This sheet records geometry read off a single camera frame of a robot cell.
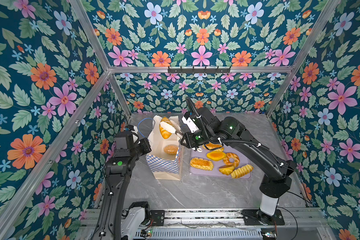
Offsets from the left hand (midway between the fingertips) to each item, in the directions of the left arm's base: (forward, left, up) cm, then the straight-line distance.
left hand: (150, 137), depth 71 cm
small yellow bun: (-9, -40, -22) cm, 46 cm away
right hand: (-6, -15, +5) cm, 17 cm away
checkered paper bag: (-11, -7, -2) cm, 13 cm away
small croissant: (-1, -7, +4) cm, 9 cm away
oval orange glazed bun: (+1, -36, -25) cm, 44 cm away
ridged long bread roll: (-11, -48, -23) cm, 54 cm away
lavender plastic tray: (-8, -34, -28) cm, 45 cm away
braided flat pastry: (-4, -26, -24) cm, 35 cm away
